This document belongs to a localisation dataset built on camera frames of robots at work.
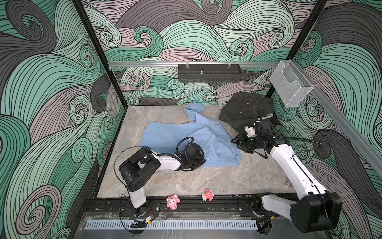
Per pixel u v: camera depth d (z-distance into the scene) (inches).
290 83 31.4
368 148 20.4
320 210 14.8
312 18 29.4
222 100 44.7
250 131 28.9
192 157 27.7
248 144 26.4
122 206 28.7
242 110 43.7
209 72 37.5
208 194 30.0
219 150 36.4
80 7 28.0
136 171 18.3
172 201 28.6
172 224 27.4
